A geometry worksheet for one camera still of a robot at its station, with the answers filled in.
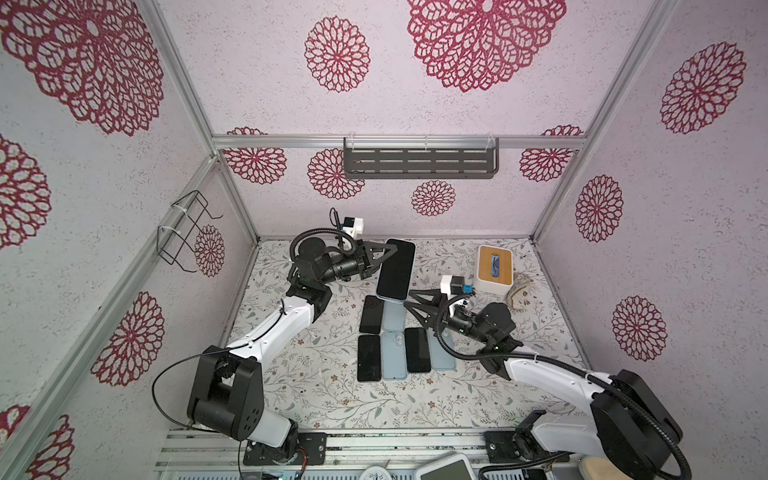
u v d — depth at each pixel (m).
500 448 0.72
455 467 0.68
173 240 0.75
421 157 0.95
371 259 0.66
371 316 0.97
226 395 0.42
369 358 0.89
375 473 0.68
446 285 0.60
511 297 1.00
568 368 0.50
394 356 0.90
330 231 0.53
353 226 0.70
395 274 0.67
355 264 0.64
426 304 0.70
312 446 0.74
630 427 0.41
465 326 0.65
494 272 1.08
